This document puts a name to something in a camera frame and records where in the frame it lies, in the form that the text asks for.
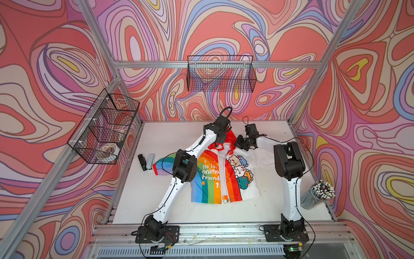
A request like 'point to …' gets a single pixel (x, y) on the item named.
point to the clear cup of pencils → (319, 192)
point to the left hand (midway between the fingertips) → (220, 138)
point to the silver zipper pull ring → (225, 201)
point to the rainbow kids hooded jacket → (225, 172)
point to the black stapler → (143, 162)
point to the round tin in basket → (110, 150)
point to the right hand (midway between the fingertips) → (234, 146)
